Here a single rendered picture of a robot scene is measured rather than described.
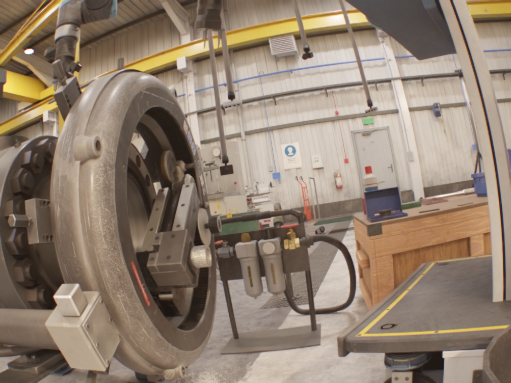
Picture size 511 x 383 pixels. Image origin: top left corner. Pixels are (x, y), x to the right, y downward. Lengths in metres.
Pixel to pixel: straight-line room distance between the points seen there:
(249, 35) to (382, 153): 5.06
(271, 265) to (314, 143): 10.09
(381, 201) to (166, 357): 1.22
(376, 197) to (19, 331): 1.49
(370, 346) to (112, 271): 0.48
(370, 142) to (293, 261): 9.88
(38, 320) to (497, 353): 0.74
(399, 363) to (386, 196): 1.07
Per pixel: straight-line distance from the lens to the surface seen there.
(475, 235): 1.71
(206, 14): 1.21
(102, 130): 0.74
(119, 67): 1.16
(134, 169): 1.11
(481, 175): 2.05
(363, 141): 11.58
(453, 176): 11.91
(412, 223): 1.61
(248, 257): 1.74
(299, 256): 1.80
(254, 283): 1.76
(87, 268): 0.68
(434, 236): 1.64
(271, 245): 1.71
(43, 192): 1.07
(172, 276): 0.83
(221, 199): 6.94
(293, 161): 11.75
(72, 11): 1.37
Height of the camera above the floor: 0.60
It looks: 1 degrees up
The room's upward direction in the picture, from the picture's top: 9 degrees counter-clockwise
